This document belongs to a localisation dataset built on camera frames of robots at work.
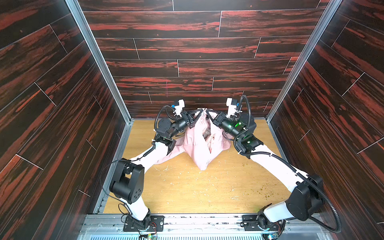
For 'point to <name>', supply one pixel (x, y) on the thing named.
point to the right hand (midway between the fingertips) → (208, 109)
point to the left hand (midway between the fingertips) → (202, 112)
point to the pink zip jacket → (201, 141)
